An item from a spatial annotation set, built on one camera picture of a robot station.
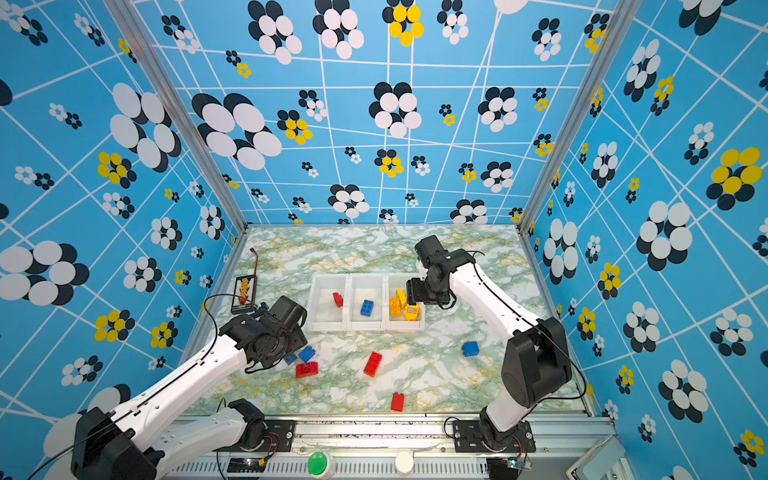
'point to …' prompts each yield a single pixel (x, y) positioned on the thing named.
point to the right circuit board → (506, 468)
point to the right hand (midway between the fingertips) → (420, 299)
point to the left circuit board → (246, 465)
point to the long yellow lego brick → (408, 305)
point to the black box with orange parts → (244, 292)
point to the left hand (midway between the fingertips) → (298, 343)
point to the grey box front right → (597, 462)
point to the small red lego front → (397, 401)
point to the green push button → (317, 463)
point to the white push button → (404, 461)
